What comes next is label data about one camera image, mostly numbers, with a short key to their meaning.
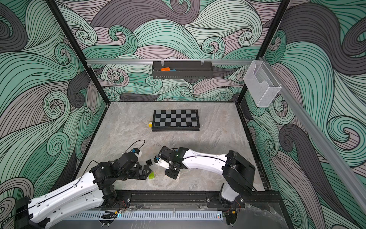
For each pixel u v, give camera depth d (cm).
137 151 71
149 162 85
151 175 79
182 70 93
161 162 71
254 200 75
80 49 89
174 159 61
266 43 84
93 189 50
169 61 94
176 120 104
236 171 42
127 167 59
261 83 76
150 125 103
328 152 49
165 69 92
